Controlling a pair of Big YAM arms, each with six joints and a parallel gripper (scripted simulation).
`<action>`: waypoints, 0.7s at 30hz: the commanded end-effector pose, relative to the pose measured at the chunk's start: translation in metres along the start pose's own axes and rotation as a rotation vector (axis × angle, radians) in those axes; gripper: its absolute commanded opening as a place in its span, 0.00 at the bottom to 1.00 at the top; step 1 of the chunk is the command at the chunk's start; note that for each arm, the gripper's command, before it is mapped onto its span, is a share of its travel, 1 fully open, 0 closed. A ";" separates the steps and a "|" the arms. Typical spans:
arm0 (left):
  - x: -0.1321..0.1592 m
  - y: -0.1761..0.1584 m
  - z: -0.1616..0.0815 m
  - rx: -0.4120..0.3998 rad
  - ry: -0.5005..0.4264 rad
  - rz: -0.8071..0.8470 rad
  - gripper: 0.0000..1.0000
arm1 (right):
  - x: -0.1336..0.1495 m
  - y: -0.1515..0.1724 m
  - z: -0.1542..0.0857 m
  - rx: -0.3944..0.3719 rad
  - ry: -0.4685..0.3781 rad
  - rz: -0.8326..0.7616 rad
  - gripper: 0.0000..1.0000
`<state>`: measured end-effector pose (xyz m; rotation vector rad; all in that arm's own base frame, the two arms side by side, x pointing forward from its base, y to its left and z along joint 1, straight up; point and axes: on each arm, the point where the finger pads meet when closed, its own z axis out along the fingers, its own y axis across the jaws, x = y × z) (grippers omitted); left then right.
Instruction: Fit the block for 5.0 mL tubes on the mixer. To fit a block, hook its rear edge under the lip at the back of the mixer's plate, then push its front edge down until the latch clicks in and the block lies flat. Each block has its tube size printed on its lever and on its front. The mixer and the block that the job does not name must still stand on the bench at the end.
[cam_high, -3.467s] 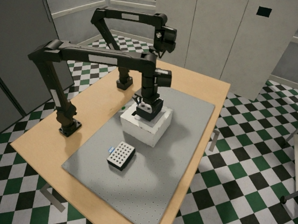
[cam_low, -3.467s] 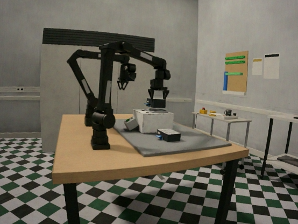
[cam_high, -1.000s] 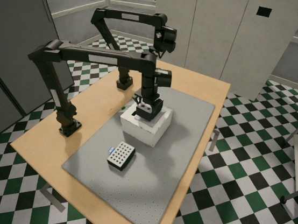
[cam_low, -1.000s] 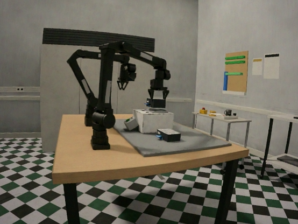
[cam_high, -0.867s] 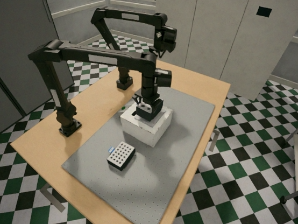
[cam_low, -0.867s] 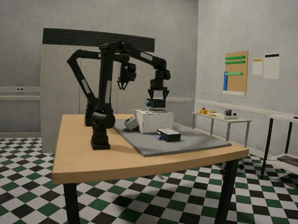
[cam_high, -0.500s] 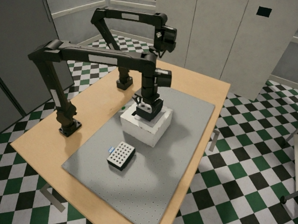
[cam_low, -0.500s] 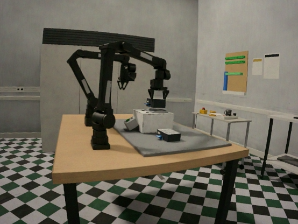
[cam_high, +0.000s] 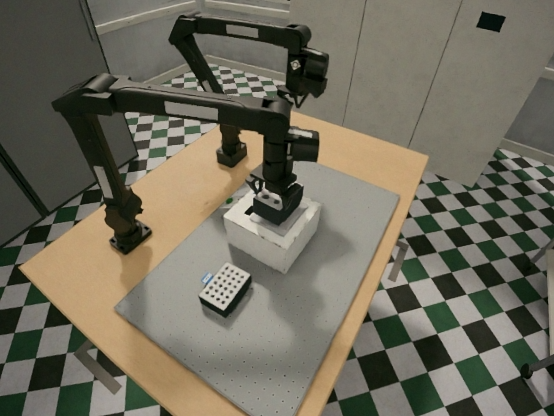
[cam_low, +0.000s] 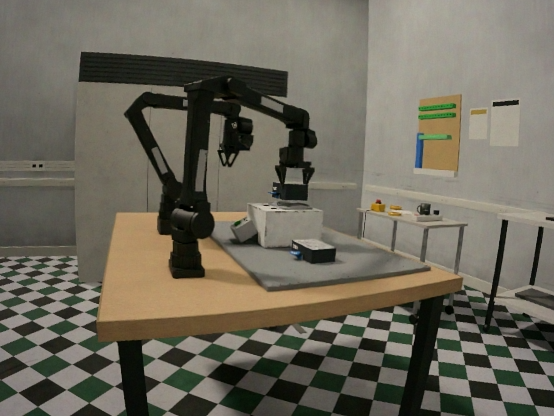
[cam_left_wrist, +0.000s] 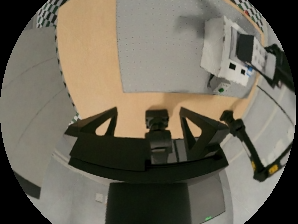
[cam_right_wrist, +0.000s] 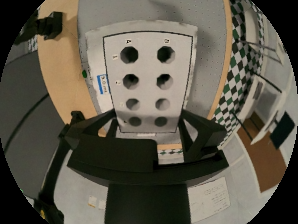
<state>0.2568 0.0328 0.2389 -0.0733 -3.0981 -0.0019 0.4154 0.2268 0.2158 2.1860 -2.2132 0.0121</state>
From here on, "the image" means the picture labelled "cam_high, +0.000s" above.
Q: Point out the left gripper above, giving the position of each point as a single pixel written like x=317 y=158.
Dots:
x=283 y=90

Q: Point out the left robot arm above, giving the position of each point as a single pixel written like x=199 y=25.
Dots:
x=289 y=36

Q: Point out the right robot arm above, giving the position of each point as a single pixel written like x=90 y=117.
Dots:
x=102 y=97

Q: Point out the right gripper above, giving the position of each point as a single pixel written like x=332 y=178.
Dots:
x=273 y=176

